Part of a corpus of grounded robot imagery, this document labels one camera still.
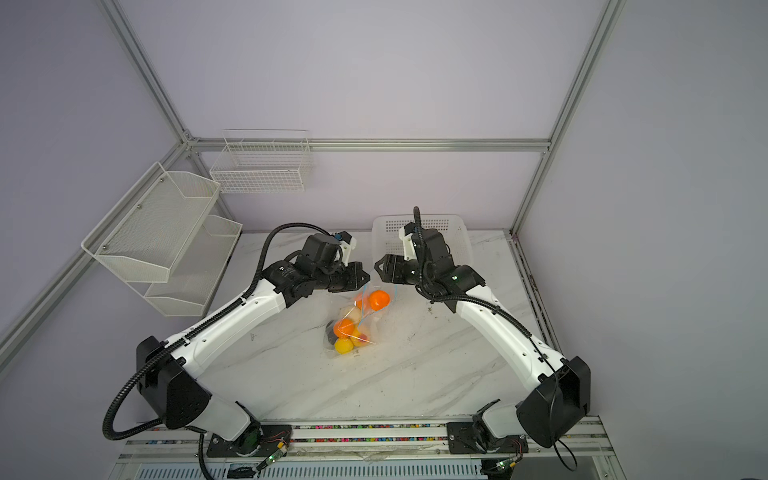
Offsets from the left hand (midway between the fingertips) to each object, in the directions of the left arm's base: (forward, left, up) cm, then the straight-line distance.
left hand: (369, 279), depth 76 cm
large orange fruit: (-7, +7, -14) cm, 17 cm away
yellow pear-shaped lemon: (-9, +8, -21) cm, 24 cm away
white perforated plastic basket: (+35, -4, -20) cm, 41 cm away
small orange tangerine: (-2, -3, -8) cm, 8 cm away
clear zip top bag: (-5, +2, -19) cm, 20 cm away
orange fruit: (0, +3, -10) cm, 10 cm away
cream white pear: (-1, +5, -18) cm, 19 cm away
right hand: (+2, -3, +4) cm, 5 cm away
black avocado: (-7, +11, -18) cm, 22 cm away
